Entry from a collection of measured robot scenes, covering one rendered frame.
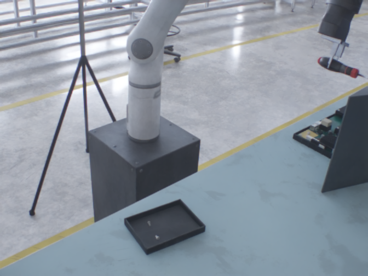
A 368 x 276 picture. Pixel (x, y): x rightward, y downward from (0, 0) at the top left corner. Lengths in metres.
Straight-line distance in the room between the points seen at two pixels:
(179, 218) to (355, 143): 0.35
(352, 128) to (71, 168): 2.02
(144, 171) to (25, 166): 1.62
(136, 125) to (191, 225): 0.53
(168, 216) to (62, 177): 1.83
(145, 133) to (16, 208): 1.31
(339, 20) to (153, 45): 0.44
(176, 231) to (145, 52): 0.52
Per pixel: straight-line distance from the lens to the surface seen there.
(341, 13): 0.94
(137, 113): 1.15
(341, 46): 0.98
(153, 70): 1.13
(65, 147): 2.79
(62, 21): 4.30
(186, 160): 1.22
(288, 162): 0.91
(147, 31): 1.05
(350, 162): 0.84
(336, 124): 1.09
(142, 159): 1.13
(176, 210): 0.73
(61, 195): 2.39
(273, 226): 0.74
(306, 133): 1.01
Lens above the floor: 1.48
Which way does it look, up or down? 32 degrees down
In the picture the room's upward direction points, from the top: 4 degrees clockwise
